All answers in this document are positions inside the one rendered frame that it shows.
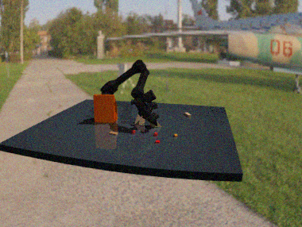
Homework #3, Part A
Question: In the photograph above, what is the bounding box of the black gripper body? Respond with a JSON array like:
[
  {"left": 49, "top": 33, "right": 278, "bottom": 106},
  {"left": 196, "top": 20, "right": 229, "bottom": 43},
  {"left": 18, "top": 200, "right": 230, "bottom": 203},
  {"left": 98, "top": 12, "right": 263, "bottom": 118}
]
[{"left": 138, "top": 104, "right": 159, "bottom": 123}]

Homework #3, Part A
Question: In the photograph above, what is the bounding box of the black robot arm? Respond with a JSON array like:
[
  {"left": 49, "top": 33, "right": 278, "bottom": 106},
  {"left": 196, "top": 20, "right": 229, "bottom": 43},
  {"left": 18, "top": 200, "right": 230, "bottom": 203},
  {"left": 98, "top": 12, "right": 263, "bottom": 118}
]
[{"left": 100, "top": 60, "right": 158, "bottom": 112}]

